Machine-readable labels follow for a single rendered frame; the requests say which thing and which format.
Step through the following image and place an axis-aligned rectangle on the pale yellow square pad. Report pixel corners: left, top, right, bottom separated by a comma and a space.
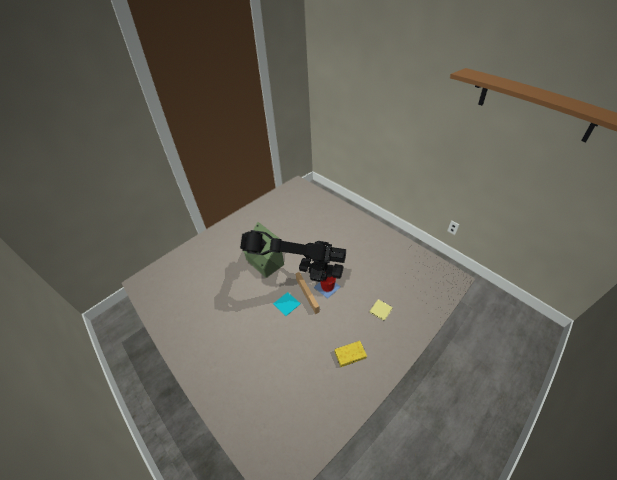
370, 299, 392, 321

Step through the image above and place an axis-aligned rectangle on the yellow sponge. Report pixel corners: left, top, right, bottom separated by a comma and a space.
335, 341, 367, 367

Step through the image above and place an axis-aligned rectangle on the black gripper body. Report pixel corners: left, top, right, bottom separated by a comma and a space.
299, 258, 343, 279

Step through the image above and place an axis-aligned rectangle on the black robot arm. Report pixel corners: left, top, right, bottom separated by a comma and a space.
240, 230, 346, 282

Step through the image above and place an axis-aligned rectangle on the red cup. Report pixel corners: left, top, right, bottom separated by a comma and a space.
320, 277, 336, 292

